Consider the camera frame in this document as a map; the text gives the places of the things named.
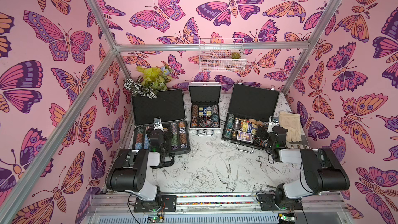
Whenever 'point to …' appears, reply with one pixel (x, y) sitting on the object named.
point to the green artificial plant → (157, 79)
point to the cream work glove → (292, 123)
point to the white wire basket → (222, 55)
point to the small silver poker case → (204, 107)
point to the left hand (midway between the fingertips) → (162, 124)
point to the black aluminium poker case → (249, 106)
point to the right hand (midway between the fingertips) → (268, 125)
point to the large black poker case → (170, 106)
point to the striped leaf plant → (137, 88)
